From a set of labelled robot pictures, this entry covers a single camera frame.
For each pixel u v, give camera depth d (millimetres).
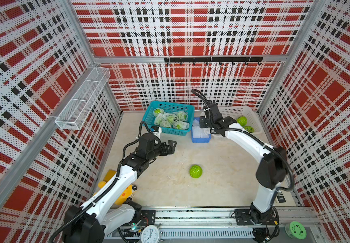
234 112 1229
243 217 734
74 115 923
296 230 665
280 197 786
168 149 702
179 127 1039
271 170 468
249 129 1012
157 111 1122
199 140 1014
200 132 1018
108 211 446
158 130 714
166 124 1045
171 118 1078
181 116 1110
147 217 734
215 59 890
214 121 658
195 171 836
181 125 1033
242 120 1076
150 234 663
